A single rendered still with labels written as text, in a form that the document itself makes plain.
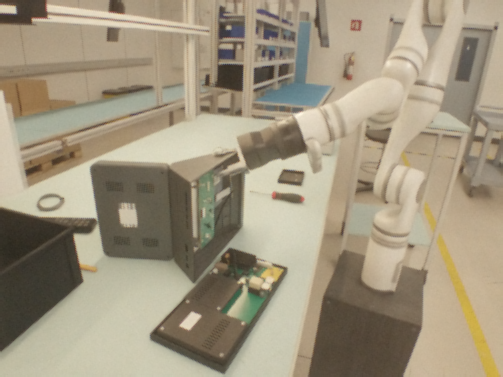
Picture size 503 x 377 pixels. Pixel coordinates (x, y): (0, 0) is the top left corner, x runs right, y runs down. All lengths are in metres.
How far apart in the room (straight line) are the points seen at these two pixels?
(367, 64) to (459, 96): 1.87
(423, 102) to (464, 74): 6.67
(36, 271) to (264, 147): 0.43
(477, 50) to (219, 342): 7.27
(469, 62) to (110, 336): 7.30
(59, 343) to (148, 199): 0.28
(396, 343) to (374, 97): 0.59
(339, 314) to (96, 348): 0.58
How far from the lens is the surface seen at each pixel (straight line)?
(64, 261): 0.66
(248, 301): 0.60
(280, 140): 0.61
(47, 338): 0.62
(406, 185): 0.80
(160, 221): 0.67
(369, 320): 0.90
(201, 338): 0.53
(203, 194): 0.62
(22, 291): 0.61
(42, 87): 4.41
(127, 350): 0.56
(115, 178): 0.66
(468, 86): 7.51
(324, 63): 7.14
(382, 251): 0.87
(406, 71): 0.71
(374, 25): 7.14
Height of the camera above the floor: 1.42
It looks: 23 degrees down
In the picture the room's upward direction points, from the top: 3 degrees clockwise
